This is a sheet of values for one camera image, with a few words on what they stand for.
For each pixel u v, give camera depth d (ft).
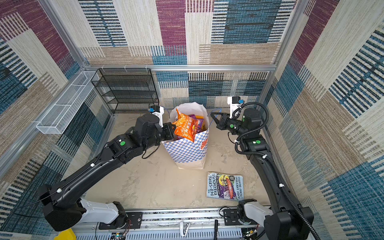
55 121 2.30
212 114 2.25
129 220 2.39
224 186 2.66
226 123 2.01
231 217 2.43
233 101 2.01
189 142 2.37
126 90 3.62
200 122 2.78
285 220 1.21
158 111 1.95
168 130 1.89
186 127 2.26
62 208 1.26
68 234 2.29
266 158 1.54
